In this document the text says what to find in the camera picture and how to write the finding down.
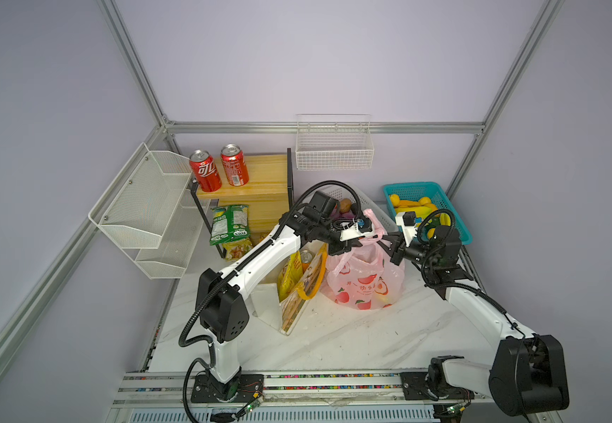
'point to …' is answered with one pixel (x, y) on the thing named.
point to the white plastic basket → (366, 200)
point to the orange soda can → (306, 257)
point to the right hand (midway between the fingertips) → (375, 236)
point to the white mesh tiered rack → (150, 211)
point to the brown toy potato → (345, 205)
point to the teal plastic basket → (414, 191)
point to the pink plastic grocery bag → (362, 276)
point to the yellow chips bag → (289, 275)
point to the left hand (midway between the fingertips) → (356, 241)
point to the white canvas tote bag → (282, 315)
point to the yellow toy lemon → (395, 199)
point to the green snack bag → (229, 223)
